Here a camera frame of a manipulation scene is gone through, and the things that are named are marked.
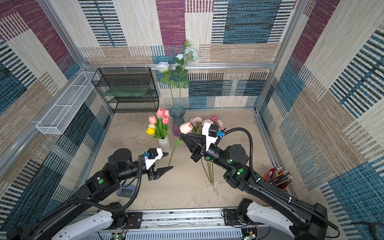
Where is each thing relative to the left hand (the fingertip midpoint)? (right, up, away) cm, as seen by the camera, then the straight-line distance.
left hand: (169, 159), depth 64 cm
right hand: (+6, +11, -9) cm, 15 cm away
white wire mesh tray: (-54, +17, +6) cm, 57 cm away
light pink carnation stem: (+19, +17, +36) cm, 44 cm away
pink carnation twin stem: (+29, +15, +41) cm, 52 cm away
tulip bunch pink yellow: (-7, +14, +12) cm, 20 cm away
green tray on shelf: (-31, +35, +30) cm, 56 cm away
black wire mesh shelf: (-46, +45, +36) cm, 74 cm away
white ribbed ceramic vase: (-6, +3, +21) cm, 23 cm away
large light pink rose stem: (+20, -13, +25) cm, 35 cm away
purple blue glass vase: (0, +22, +30) cm, 38 cm away
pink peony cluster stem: (+13, +16, +41) cm, 46 cm away
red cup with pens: (+52, -11, +10) cm, 54 cm away
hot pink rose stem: (+25, +18, +40) cm, 51 cm away
